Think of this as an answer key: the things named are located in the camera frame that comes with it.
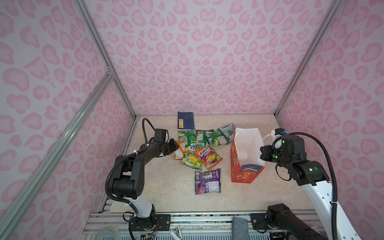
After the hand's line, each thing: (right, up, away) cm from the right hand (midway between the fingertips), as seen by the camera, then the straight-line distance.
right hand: (260, 147), depth 70 cm
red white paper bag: (+3, -8, +25) cm, 26 cm away
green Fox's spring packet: (-32, -4, +29) cm, 43 cm away
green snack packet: (-31, +2, +34) cm, 45 cm away
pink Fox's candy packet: (-22, -9, +22) cm, 33 cm away
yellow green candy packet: (-34, -10, +20) cm, 41 cm away
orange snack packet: (-41, -6, +22) cm, 47 cm away
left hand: (-41, -1, +24) cm, 48 cm away
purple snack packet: (-24, -21, +13) cm, 34 cm away
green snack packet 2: (-19, +2, +30) cm, 35 cm away
